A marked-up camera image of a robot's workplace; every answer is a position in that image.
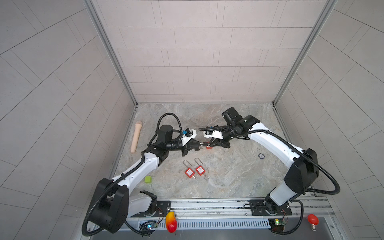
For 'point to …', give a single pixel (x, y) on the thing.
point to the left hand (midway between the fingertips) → (201, 143)
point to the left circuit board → (150, 225)
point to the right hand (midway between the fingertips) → (210, 142)
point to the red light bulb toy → (314, 221)
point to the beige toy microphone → (137, 130)
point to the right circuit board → (277, 225)
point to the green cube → (148, 179)
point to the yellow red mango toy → (171, 222)
